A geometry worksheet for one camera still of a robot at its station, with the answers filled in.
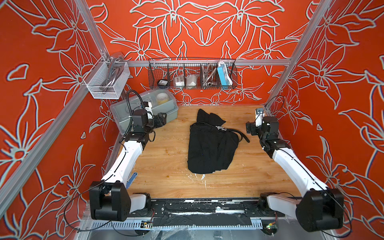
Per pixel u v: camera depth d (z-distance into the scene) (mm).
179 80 927
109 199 394
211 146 882
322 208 389
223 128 1000
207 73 814
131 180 828
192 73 973
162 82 954
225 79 888
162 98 1013
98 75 799
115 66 840
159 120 711
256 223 697
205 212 727
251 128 744
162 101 954
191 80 930
